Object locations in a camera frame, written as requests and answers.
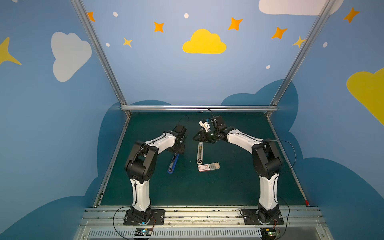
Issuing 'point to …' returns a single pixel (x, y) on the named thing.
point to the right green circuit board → (268, 233)
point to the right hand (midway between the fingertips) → (196, 138)
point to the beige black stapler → (200, 153)
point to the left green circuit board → (143, 231)
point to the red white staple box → (209, 167)
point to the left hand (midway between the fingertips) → (180, 149)
